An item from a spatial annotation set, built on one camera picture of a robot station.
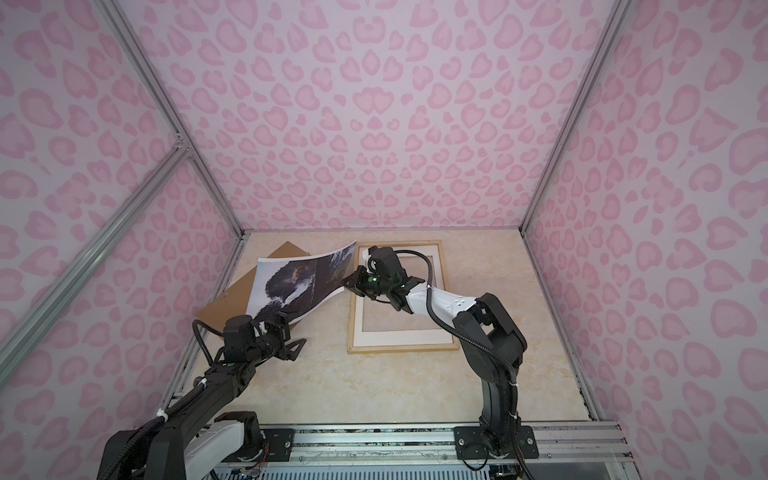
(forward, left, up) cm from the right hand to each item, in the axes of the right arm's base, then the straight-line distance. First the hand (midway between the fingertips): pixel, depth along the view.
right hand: (341, 280), depth 84 cm
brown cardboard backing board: (+3, +39, -18) cm, 43 cm away
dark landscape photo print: (+10, +20, -17) cm, 27 cm away
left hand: (-8, +10, -6) cm, 14 cm away
